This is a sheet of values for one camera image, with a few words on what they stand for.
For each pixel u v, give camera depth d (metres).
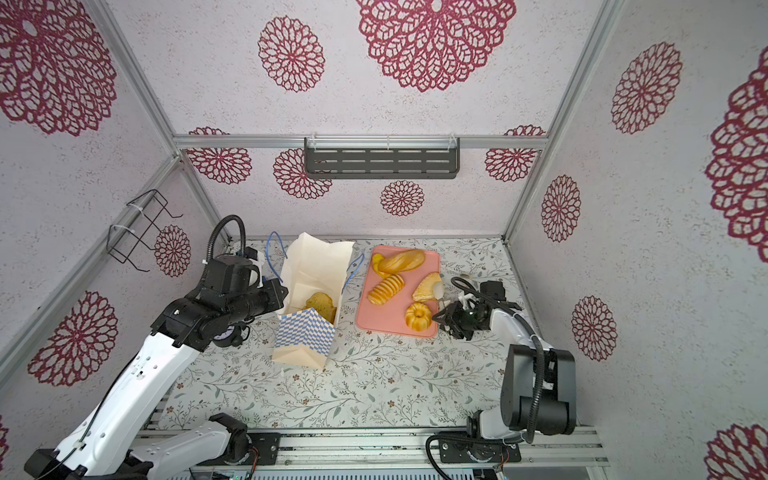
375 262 1.09
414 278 1.08
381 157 0.97
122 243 0.73
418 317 0.93
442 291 0.94
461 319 0.78
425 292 1.00
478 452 0.69
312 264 0.93
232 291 0.52
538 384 0.40
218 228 0.51
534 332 0.51
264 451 0.73
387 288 1.00
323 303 0.89
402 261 1.05
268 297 0.61
